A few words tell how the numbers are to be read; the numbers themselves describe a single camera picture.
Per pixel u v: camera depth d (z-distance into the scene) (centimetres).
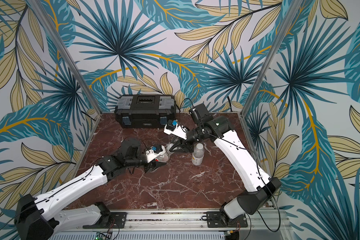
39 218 38
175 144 58
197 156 87
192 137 55
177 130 54
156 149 60
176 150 61
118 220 73
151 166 63
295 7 69
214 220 73
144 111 98
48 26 73
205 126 48
